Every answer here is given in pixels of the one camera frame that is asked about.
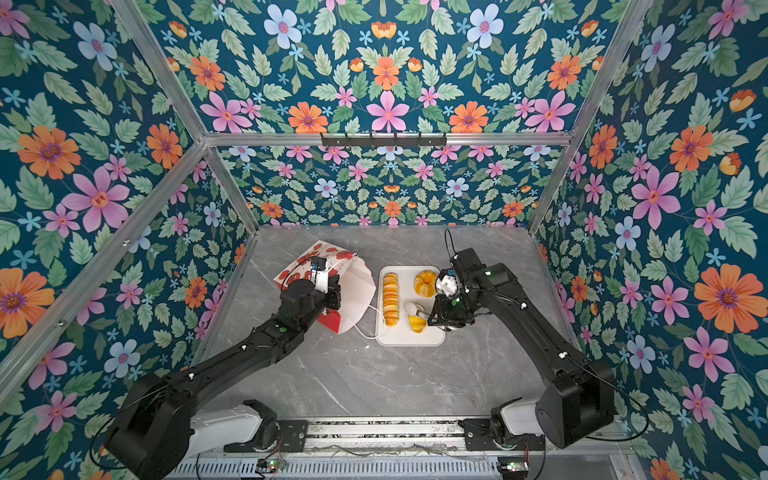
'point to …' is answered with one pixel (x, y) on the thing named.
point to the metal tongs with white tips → (415, 308)
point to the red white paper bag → (356, 283)
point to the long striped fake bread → (391, 299)
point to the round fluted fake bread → (425, 283)
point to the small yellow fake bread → (416, 323)
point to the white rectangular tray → (402, 335)
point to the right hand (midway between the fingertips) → (433, 320)
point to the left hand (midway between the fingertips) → (341, 269)
